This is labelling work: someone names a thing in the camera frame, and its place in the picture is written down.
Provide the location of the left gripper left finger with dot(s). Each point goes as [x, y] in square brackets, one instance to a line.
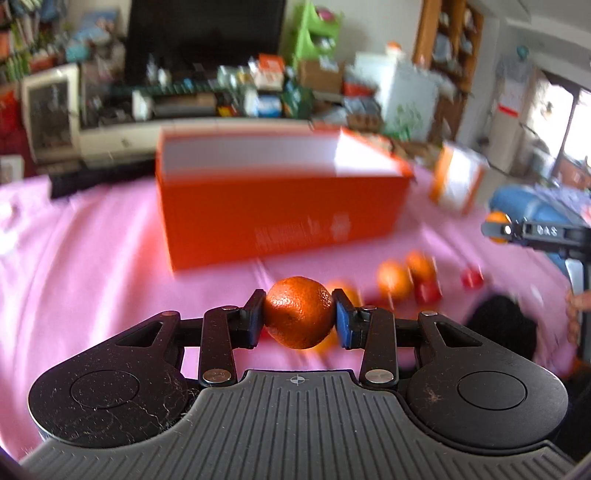
[225, 329]

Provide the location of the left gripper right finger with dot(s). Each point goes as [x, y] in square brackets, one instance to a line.
[372, 330]

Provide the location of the orange mandarin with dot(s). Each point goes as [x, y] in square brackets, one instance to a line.
[422, 267]
[395, 280]
[494, 226]
[298, 312]

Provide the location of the right human hand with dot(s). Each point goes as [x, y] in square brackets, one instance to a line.
[576, 304]

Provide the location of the red tomato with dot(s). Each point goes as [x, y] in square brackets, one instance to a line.
[472, 278]
[428, 292]

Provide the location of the white orange carton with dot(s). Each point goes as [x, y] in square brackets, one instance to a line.
[458, 174]

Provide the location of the orange cardboard box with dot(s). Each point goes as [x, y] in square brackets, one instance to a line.
[229, 195]

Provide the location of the pink bed sheet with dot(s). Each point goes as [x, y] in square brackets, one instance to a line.
[76, 271]

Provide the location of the wooden bookshelf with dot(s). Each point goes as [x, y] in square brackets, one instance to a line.
[448, 43]

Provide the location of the white TV cabinet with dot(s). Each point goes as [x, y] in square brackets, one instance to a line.
[51, 115]

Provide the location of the green plastic shelf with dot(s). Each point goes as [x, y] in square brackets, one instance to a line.
[315, 33]

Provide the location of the black television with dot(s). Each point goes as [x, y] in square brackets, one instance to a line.
[179, 35]

